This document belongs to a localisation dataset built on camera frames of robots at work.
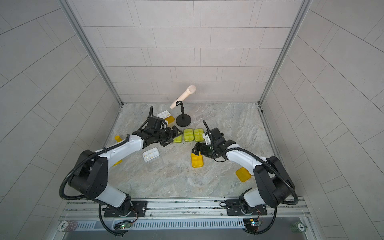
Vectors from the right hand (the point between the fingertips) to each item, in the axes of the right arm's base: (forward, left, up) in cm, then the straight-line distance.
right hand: (197, 152), depth 84 cm
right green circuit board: (-33, -24, -8) cm, 41 cm away
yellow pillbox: (-3, 0, -6) cm, 6 cm away
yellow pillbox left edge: (+12, +48, +1) cm, 50 cm away
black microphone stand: (+28, +9, -4) cm, 30 cm away
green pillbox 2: (+15, +5, -4) cm, 16 cm away
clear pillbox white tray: (0, +26, -5) cm, 26 cm away
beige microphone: (+27, +2, +23) cm, 36 cm away
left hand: (+9, +9, +5) cm, 14 cm away
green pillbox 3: (+14, -1, -4) cm, 15 cm away
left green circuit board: (-31, +35, -3) cm, 47 cm away
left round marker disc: (-31, +57, +3) cm, 65 cm away
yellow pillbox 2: (-12, -25, -7) cm, 28 cm away
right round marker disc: (-36, -42, -2) cm, 55 cm away
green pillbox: (+12, +12, -4) cm, 17 cm away
